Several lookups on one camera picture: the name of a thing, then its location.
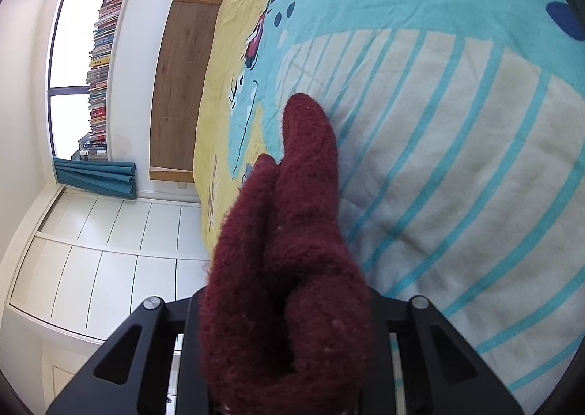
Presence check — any maroon knit sweater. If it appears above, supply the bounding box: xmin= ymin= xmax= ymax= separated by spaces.
xmin=199 ymin=93 xmax=373 ymax=414

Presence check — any white wardrobe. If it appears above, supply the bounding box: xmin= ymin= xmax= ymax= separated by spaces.
xmin=1 ymin=187 xmax=209 ymax=414

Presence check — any teal curtain left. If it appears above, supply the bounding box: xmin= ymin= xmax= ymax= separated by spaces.
xmin=53 ymin=158 xmax=137 ymax=199

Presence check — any wooden headboard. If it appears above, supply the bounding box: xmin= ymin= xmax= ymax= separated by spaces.
xmin=149 ymin=0 xmax=224 ymax=184

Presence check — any yellow dinosaur bed cover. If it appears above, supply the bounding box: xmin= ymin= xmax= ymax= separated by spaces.
xmin=193 ymin=0 xmax=584 ymax=414

